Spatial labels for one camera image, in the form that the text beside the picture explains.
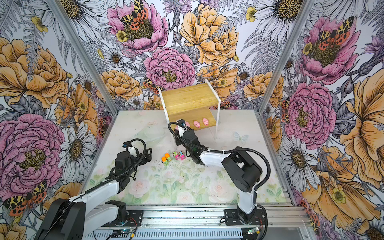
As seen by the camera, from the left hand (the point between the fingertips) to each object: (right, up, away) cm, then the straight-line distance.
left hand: (145, 154), depth 89 cm
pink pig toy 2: (+30, +18, +1) cm, 35 cm away
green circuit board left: (-4, -32, -18) cm, 37 cm away
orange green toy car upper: (+12, -2, +5) cm, 13 cm away
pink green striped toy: (+18, -2, +5) cm, 19 cm away
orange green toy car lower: (+11, -4, +2) cm, 12 cm away
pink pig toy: (+35, +19, +2) cm, 40 cm away
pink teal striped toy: (+21, -2, +5) cm, 22 cm away
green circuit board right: (+56, -33, -18) cm, 67 cm away
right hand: (+18, +13, 0) cm, 23 cm away
